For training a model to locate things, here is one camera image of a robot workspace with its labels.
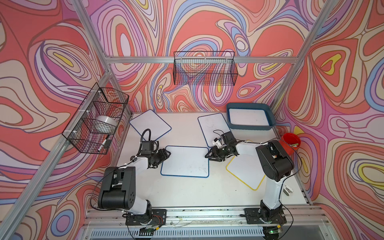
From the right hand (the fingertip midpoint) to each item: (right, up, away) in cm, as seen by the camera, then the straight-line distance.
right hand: (207, 161), depth 92 cm
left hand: (-24, +3, +1) cm, 24 cm away
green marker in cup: (+52, +11, -6) cm, 54 cm away
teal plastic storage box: (+51, +30, +21) cm, 63 cm away
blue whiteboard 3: (+6, +22, +19) cm, 30 cm away
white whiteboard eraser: (+43, -13, -12) cm, 46 cm away
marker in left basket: (-53, +12, -21) cm, 59 cm away
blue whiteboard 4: (-13, -2, +6) cm, 14 cm away
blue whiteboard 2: (-44, +27, +26) cm, 57 cm away
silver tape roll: (-51, +24, -20) cm, 60 cm away
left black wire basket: (-57, +21, -20) cm, 65 cm away
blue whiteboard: (+34, +29, +21) cm, 49 cm away
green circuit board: (-33, -30, -20) cm, 49 cm away
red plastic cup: (+48, +12, -5) cm, 50 cm away
